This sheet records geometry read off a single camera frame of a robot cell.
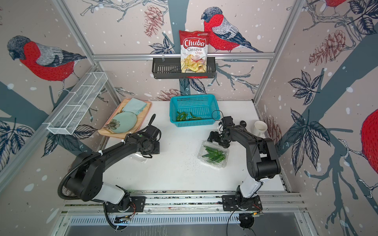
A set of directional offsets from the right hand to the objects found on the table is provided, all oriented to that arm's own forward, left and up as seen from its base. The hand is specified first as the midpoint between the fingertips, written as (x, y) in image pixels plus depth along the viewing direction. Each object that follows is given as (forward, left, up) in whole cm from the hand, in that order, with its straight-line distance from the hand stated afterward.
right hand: (212, 140), depth 94 cm
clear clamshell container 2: (-7, +7, -3) cm, 10 cm away
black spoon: (+16, -23, -2) cm, 28 cm away
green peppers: (+22, +22, -1) cm, 31 cm away
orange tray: (+7, +77, -1) cm, 78 cm away
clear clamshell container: (-20, +39, +14) cm, 46 cm away
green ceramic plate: (+16, +69, -4) cm, 71 cm away
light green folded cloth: (+31, +62, -1) cm, 70 cm away
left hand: (-8, +34, +2) cm, 35 cm away
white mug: (+7, -30, +5) cm, 32 cm away
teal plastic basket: (+28, +13, -2) cm, 31 cm away
